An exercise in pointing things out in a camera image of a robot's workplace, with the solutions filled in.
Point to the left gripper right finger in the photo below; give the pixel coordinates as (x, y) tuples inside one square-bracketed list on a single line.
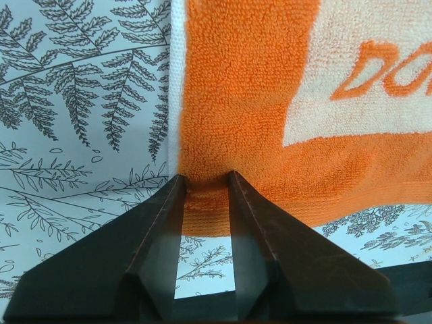
[(284, 270)]

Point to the orange patterned towel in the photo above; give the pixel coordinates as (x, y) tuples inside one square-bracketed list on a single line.
[(323, 106)]

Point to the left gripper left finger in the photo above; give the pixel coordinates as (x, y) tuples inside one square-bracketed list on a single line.
[(124, 271)]

